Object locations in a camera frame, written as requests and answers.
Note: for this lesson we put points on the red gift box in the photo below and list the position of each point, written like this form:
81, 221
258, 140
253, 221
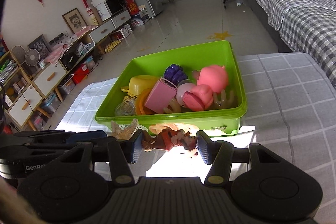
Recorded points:
132, 7

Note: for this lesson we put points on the microwave oven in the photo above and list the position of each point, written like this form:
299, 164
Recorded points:
110, 8

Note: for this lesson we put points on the white drawer cabinet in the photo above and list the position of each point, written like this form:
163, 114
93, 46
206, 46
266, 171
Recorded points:
28, 86

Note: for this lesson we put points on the orange toy slice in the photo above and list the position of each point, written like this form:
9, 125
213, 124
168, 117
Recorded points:
140, 108

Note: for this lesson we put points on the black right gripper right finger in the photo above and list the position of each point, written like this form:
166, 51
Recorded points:
219, 155

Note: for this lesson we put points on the grey plaid sofa blanket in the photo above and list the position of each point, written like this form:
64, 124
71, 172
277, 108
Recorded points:
306, 26

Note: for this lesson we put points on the framed cartoon picture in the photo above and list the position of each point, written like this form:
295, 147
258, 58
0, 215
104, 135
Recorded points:
74, 20

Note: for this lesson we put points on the red brown figurine toy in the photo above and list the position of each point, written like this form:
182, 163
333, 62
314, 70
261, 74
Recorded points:
167, 139

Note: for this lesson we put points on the small white desk fan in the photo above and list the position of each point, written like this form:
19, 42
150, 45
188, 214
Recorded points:
32, 57

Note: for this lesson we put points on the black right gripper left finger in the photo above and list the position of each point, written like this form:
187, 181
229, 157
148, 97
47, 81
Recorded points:
121, 155

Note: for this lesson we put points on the green plastic storage bin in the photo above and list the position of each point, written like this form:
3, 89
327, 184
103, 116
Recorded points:
191, 58

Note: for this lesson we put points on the purple toy grape bunch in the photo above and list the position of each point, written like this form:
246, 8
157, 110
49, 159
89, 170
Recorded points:
175, 74

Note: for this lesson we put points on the yellow plastic toy pot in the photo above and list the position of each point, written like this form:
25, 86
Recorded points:
138, 84

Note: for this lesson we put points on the grey checked table cloth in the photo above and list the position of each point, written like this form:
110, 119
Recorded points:
291, 111

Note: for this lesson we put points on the pink round toy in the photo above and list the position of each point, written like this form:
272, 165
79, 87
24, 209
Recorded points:
181, 89

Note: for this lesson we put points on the pink toy box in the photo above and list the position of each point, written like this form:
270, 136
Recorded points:
160, 96

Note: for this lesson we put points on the pink pig toy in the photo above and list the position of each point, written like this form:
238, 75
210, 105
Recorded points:
213, 78

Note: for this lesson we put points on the beige starfish toy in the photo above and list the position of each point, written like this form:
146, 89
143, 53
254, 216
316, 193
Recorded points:
124, 133

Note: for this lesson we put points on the tan rubber hand toy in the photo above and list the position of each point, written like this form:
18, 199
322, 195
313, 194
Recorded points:
173, 107
225, 101

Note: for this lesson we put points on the yellow star floor sticker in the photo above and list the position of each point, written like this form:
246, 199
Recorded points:
219, 36

